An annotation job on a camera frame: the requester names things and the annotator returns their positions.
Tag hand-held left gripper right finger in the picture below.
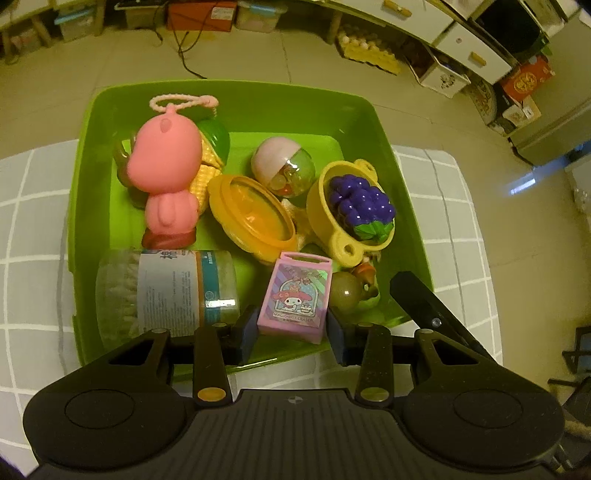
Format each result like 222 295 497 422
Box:
325 307 476 408

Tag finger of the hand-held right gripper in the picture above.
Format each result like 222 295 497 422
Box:
389 271 497 366

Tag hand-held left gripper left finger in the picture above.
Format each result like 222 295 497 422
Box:
106 305 262 408

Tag brown translucent octopus toy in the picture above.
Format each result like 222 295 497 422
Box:
330 271 370 315

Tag pink eraser box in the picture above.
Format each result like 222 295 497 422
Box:
256 251 333 344

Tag small brown figurine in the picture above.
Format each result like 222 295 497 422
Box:
351 259 383 303

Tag clear cotton swab jar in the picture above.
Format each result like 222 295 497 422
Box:
95 248 241 352

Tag beige starfish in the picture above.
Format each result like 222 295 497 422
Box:
281 203 324 250

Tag yellow toy pot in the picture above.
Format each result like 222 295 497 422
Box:
306 158 397 269

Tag orange toy pot lid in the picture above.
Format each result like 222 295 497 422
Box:
208 174 297 265

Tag purple toy grapes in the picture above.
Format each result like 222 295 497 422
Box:
327 174 397 243

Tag toy corn with green husk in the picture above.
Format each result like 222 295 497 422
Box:
189 117 230 214

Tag pink clear capsule ball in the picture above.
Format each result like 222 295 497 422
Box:
250 137 317 199

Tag pink pig toy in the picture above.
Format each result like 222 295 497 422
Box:
127 95 220 250

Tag green plastic bin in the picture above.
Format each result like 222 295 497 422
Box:
67 80 437 381

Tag printed cardboard box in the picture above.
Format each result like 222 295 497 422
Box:
464 78 541 134

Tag silver refrigerator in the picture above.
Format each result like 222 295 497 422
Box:
510 88 591 167

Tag white printed crate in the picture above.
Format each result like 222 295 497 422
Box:
406 44 472 97

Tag grey checkered cloth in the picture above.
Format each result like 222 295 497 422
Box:
0 143 504 462

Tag red gift box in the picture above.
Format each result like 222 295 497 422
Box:
499 55 555 97

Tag yellow egg tray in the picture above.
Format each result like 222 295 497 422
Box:
336 23 402 77

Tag black microwave oven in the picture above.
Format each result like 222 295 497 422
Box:
471 0 550 61

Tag red shoe box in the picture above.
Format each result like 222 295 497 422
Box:
167 0 238 32

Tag clear box black lid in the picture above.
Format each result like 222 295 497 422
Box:
115 0 169 29

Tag clear box blue lid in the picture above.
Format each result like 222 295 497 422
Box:
54 4 98 42

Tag small clear storage box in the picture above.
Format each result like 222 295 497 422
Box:
7 25 44 56

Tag black metal frame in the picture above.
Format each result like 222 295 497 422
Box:
547 323 591 402

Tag white drawer wooden handle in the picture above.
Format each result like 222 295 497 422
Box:
365 0 458 42
434 23 513 84

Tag black power cable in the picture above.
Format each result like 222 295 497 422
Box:
154 23 208 79

